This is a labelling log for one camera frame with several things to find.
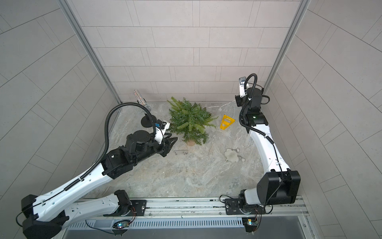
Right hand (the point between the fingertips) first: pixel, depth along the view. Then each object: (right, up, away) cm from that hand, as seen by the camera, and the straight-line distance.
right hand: (244, 85), depth 76 cm
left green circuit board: (-58, -63, -11) cm, 86 cm away
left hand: (-33, -25, -9) cm, 43 cm away
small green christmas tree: (-28, -18, -7) cm, 34 cm away
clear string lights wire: (-12, -12, +7) cm, 18 cm away
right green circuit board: (0, -65, -8) cm, 66 cm away
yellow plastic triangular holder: (-3, -20, +31) cm, 38 cm away
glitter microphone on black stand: (-61, -20, +28) cm, 70 cm away
